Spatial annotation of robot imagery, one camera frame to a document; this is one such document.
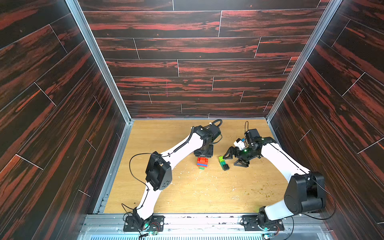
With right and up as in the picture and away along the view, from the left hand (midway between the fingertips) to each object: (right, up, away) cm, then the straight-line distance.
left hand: (207, 156), depth 86 cm
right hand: (+14, -2, -1) cm, 14 cm away
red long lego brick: (-2, -7, +7) cm, 10 cm away
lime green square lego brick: (+10, -4, +9) cm, 14 cm away
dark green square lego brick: (-3, -9, +7) cm, 12 cm away
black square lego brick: (+12, -7, +4) cm, 14 cm away
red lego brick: (-3, -3, -1) cm, 4 cm away
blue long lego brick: (-3, -6, +5) cm, 8 cm away
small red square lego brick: (-3, -1, -1) cm, 4 cm away
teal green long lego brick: (+10, -6, +8) cm, 14 cm away
